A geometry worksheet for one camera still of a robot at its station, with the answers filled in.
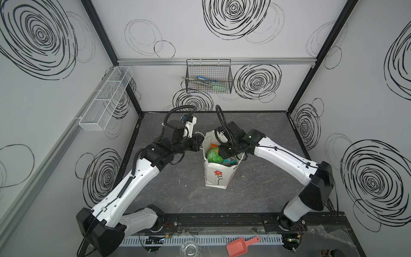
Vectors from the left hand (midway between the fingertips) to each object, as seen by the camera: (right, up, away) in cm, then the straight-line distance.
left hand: (204, 138), depth 70 cm
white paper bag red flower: (+6, -17, +3) cm, 18 cm away
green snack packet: (+4, -9, +7) cm, 13 cm away
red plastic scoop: (+15, -47, -2) cm, 49 cm away
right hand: (+7, -8, +8) cm, 13 cm away
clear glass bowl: (-7, -49, -1) cm, 49 cm away
